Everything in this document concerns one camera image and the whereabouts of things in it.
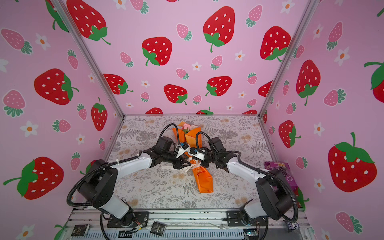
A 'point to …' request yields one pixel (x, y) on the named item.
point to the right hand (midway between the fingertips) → (194, 155)
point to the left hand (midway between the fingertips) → (189, 160)
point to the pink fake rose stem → (186, 128)
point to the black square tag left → (79, 230)
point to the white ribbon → (187, 168)
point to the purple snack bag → (285, 168)
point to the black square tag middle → (158, 228)
